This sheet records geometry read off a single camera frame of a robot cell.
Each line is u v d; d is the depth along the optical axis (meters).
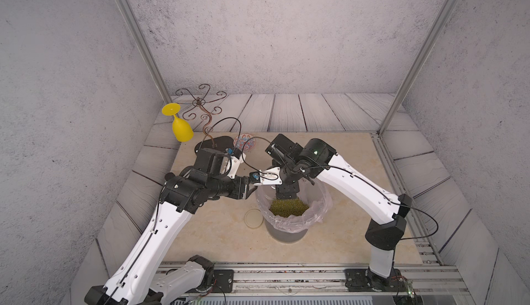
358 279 0.74
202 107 0.89
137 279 0.37
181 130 0.90
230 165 0.54
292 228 0.65
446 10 0.76
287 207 0.85
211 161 0.50
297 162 0.48
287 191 0.60
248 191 0.60
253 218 0.86
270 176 0.59
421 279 0.75
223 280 0.73
